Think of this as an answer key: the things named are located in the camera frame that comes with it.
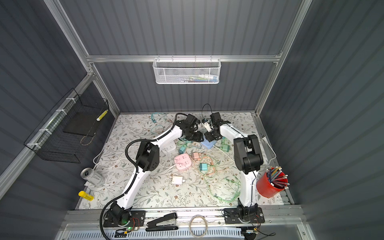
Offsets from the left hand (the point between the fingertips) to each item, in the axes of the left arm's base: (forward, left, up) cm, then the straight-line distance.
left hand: (200, 138), depth 102 cm
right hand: (0, -8, +2) cm, 8 cm away
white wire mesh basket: (+56, +7, +19) cm, 60 cm away
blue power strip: (-5, -5, 0) cm, 7 cm away
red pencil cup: (-37, -30, +13) cm, 50 cm away
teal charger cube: (-8, +12, 0) cm, 15 cm away
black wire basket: (-12, +68, +25) cm, 73 cm away
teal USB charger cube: (-21, 0, 0) cm, 21 cm away
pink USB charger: (-13, +4, 0) cm, 14 cm away
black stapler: (-48, +21, -1) cm, 52 cm away
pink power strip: (-17, +12, -1) cm, 21 cm away
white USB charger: (-28, +15, -1) cm, 32 cm away
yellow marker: (-34, +61, +2) cm, 70 cm away
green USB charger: (-8, -17, -1) cm, 19 cm away
